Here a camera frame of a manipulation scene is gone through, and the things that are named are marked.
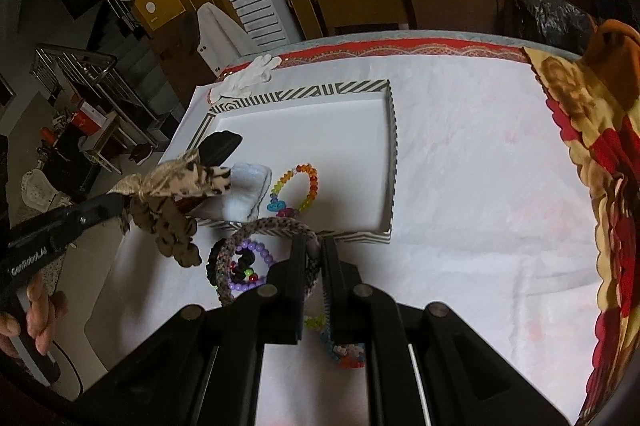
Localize person's left hand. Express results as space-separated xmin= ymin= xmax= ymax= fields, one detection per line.
xmin=0 ymin=278 xmax=68 ymax=357

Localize floral blanket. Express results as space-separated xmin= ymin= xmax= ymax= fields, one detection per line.
xmin=522 ymin=20 xmax=640 ymax=422

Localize black scrunchie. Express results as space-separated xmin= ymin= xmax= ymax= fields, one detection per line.
xmin=206 ymin=238 xmax=236 ymax=299

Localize black cloth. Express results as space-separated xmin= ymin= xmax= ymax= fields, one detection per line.
xmin=200 ymin=131 xmax=243 ymax=167

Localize white cotton glove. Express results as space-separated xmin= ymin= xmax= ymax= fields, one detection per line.
xmin=209 ymin=54 xmax=281 ymax=104

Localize multicolour bead bracelet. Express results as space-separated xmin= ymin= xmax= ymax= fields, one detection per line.
xmin=304 ymin=303 xmax=366 ymax=369

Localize black cable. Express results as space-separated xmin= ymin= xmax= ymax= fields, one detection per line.
xmin=50 ymin=341 xmax=83 ymax=399

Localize striped cardboard tray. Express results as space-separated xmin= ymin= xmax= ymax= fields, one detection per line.
xmin=190 ymin=78 xmax=398 ymax=246

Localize white tablecloth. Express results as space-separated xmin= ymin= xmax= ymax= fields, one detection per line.
xmin=85 ymin=51 xmax=621 ymax=426

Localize purple bead bracelet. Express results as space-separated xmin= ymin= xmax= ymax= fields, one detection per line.
xmin=227 ymin=240 xmax=278 ymax=294

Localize rainbow bead bracelet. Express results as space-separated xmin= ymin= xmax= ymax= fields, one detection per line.
xmin=267 ymin=163 xmax=319 ymax=217

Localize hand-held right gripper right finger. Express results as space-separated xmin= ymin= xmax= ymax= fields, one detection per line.
xmin=322 ymin=236 xmax=571 ymax=426

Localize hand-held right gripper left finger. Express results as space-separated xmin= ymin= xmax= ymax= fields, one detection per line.
xmin=82 ymin=233 xmax=308 ymax=426

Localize red patterned tablecloth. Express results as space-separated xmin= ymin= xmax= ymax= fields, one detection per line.
xmin=215 ymin=31 xmax=583 ymax=79

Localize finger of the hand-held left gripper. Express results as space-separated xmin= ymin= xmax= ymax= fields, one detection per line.
xmin=50 ymin=193 xmax=127 ymax=243

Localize white jacket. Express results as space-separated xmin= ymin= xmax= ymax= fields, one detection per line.
xmin=192 ymin=2 xmax=251 ymax=74

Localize black plastic bag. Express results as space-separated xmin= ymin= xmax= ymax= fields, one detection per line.
xmin=515 ymin=0 xmax=598 ymax=54

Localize metal rack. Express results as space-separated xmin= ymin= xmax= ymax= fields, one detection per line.
xmin=32 ymin=43 xmax=161 ymax=142

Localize leopard print scrunchie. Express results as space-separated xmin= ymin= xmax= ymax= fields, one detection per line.
xmin=107 ymin=149 xmax=233 ymax=269

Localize brown shoes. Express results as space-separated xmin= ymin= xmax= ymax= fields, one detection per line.
xmin=127 ymin=143 xmax=153 ymax=164

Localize black bead bracelet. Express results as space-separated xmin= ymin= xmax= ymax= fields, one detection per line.
xmin=235 ymin=253 xmax=263 ymax=284

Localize red box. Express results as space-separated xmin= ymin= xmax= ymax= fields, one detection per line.
xmin=67 ymin=101 xmax=108 ymax=134

